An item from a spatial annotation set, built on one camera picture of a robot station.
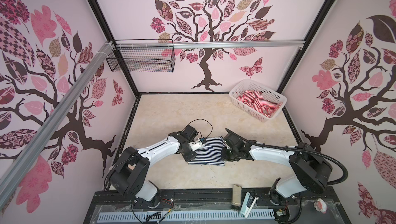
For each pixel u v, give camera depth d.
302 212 0.70
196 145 0.78
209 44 0.95
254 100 1.06
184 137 0.66
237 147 0.68
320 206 0.67
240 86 1.15
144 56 0.95
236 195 0.72
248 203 0.70
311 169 0.44
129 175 0.43
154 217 0.72
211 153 0.88
